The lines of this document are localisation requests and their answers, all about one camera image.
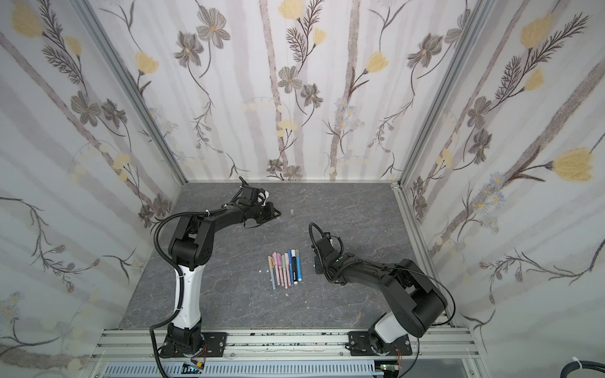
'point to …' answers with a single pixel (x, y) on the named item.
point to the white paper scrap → (260, 271)
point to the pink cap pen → (274, 257)
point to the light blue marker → (298, 266)
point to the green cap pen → (283, 272)
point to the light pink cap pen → (287, 268)
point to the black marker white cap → (295, 268)
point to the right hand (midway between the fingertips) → (323, 257)
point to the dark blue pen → (291, 266)
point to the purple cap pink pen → (279, 261)
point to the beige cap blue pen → (272, 266)
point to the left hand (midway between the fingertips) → (284, 210)
